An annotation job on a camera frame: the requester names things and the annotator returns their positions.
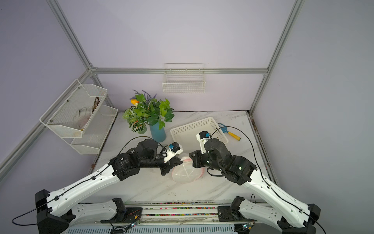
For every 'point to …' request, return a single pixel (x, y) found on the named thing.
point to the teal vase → (158, 135)
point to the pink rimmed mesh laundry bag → (185, 172)
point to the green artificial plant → (147, 110)
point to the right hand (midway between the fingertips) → (191, 157)
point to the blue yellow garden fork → (224, 129)
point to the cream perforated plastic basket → (186, 134)
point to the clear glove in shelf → (82, 116)
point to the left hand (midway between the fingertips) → (178, 162)
